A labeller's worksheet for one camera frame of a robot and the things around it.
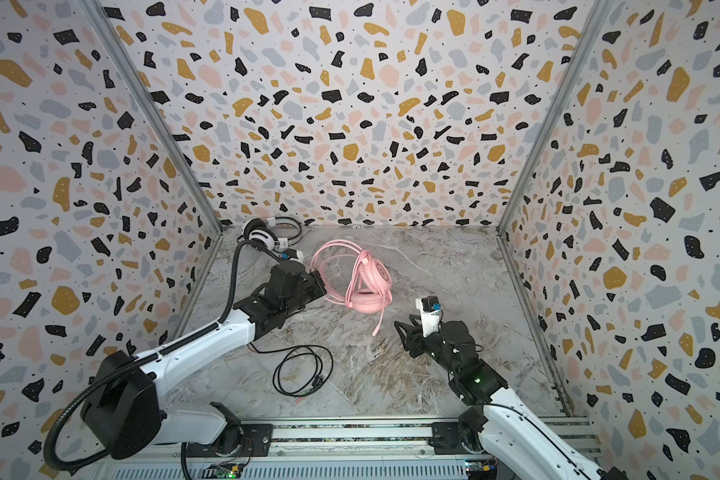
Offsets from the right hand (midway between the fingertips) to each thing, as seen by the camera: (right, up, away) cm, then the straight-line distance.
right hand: (399, 317), depth 76 cm
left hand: (-19, +11, +5) cm, 22 cm away
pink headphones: (-15, +18, 0) cm, 23 cm away
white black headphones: (-45, +24, +33) cm, 61 cm away
